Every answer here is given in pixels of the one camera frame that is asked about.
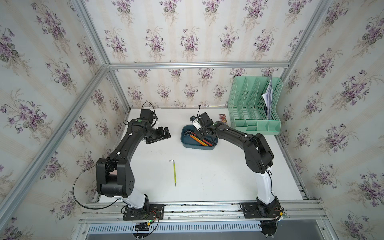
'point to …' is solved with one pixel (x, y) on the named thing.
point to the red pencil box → (222, 118)
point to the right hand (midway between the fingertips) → (200, 130)
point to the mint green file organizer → (255, 104)
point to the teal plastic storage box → (189, 142)
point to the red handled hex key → (207, 142)
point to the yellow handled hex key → (194, 136)
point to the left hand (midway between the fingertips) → (164, 137)
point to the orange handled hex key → (198, 141)
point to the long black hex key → (189, 130)
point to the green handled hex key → (174, 171)
